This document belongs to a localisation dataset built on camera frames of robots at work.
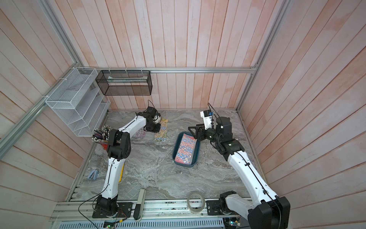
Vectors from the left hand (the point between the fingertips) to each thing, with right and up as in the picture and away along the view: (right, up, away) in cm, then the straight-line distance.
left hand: (158, 131), depth 106 cm
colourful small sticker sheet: (+3, -3, -2) cm, 5 cm away
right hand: (+24, +5, -31) cm, 39 cm away
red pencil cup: (-33, -2, -18) cm, 38 cm away
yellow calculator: (-11, -18, -39) cm, 45 cm away
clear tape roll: (+29, -37, -32) cm, 57 cm away
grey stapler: (-4, -36, -36) cm, 51 cm away
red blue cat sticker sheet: (+21, -12, -13) cm, 27 cm away
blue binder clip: (-35, -25, -22) cm, 48 cm away
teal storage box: (+16, -3, -9) cm, 18 cm away
